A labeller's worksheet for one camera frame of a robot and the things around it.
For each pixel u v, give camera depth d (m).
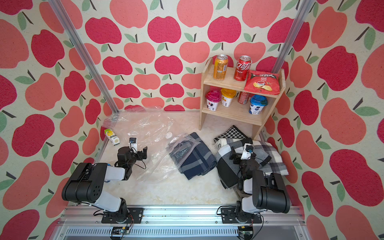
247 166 0.69
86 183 0.46
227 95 0.88
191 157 0.92
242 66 0.70
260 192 0.44
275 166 0.82
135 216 0.75
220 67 0.71
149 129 1.10
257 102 0.84
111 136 1.00
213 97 0.86
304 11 0.70
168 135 1.02
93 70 0.95
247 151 0.75
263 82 0.70
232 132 1.03
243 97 0.93
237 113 0.94
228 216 0.73
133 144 0.82
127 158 0.74
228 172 0.82
